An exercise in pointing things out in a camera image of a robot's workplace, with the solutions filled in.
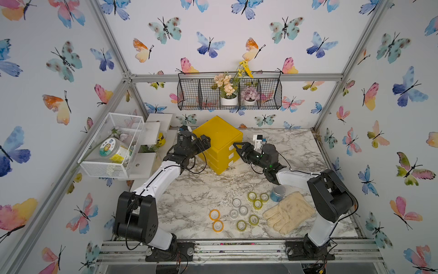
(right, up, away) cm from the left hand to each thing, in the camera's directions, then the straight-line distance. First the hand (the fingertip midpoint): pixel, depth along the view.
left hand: (206, 139), depth 86 cm
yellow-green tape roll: (+22, -31, +2) cm, 38 cm away
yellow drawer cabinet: (+8, -7, -4) cm, 11 cm away
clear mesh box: (-34, +4, -8) cm, 36 cm away
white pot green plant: (-34, -5, +8) cm, 35 cm away
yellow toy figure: (-30, 0, +21) cm, 37 cm away
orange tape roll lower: (+6, -41, -6) cm, 42 cm away
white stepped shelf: (-26, +5, +4) cm, 27 cm away
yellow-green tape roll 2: (+30, -31, +2) cm, 43 cm away
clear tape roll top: (+15, -33, +2) cm, 36 cm away
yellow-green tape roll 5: (+17, -41, -6) cm, 44 cm away
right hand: (+14, -3, -3) cm, 15 cm away
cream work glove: (+42, -36, -2) cm, 55 cm away
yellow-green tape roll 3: (+26, -33, 0) cm, 42 cm away
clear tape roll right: (+19, -35, -1) cm, 40 cm away
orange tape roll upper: (+4, -37, -2) cm, 37 cm away
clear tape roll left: (+14, -37, -2) cm, 39 cm away
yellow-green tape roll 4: (+23, -39, -4) cm, 45 cm away
